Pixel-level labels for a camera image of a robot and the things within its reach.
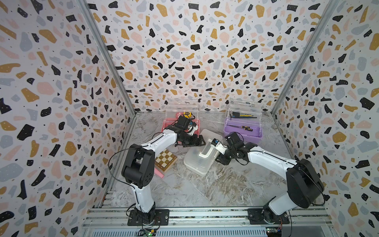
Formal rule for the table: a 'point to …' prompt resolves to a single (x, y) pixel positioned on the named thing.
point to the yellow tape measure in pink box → (187, 114)
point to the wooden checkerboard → (164, 160)
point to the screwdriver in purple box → (245, 127)
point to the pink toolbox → (175, 108)
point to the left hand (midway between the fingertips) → (202, 143)
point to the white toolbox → (202, 155)
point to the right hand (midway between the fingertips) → (218, 155)
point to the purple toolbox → (244, 117)
